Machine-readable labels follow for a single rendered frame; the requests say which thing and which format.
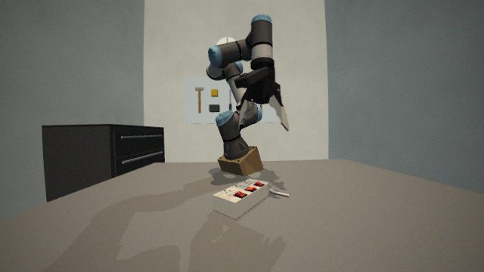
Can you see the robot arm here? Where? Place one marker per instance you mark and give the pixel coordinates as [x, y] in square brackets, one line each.
[225, 64]

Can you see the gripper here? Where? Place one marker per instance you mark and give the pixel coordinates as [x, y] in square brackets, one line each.
[264, 91]

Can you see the white power strip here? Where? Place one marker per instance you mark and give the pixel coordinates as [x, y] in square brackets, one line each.
[232, 203]

